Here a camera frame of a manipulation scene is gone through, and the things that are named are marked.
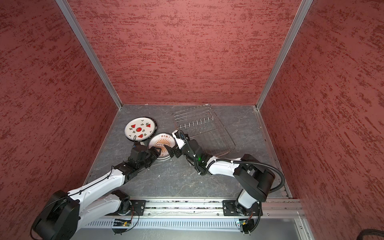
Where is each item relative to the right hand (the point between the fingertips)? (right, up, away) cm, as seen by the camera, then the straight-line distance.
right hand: (170, 142), depth 80 cm
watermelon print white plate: (-26, +6, +23) cm, 35 cm away
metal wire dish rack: (+18, +9, +20) cm, 29 cm away
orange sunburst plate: (-11, -1, +17) cm, 20 cm away
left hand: (-8, -8, +7) cm, 13 cm away
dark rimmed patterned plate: (-15, +3, +20) cm, 25 cm away
